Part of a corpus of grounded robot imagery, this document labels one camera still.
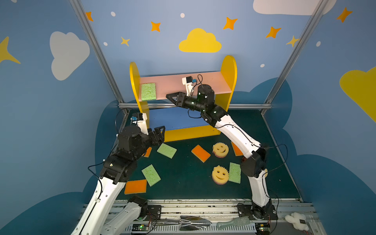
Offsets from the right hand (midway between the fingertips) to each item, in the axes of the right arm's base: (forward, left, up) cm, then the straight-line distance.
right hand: (169, 94), depth 67 cm
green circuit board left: (-49, +13, -44) cm, 67 cm away
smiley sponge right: (-24, -49, -27) cm, 61 cm away
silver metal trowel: (-46, -11, -42) cm, 63 cm away
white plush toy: (-42, -65, -41) cm, 87 cm away
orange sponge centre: (-6, -17, -44) cm, 47 cm away
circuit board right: (-46, -49, -46) cm, 81 cm away
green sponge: (-6, +6, -42) cm, 43 cm away
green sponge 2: (-23, +13, -42) cm, 50 cm away
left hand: (-13, +5, -8) cm, 16 cm away
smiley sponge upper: (-4, -30, -42) cm, 52 cm away
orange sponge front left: (-30, +20, -43) cm, 56 cm away
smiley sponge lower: (-21, -28, -41) cm, 54 cm away
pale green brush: (-43, -38, -43) cm, 72 cm away
